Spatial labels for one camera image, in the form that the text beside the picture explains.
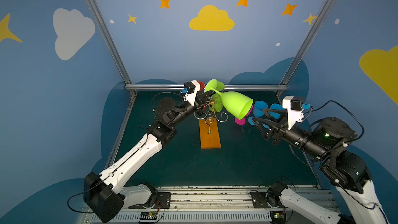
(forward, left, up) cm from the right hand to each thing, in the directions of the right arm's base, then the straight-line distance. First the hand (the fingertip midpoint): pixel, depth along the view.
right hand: (261, 111), depth 51 cm
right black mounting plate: (-18, -9, -46) cm, 50 cm away
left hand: (+12, +18, -1) cm, 22 cm away
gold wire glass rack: (+17, +16, -25) cm, 34 cm away
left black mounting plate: (-22, +38, -45) cm, 63 cm away
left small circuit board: (-28, +44, -49) cm, 72 cm away
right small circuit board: (-25, -18, -50) cm, 59 cm away
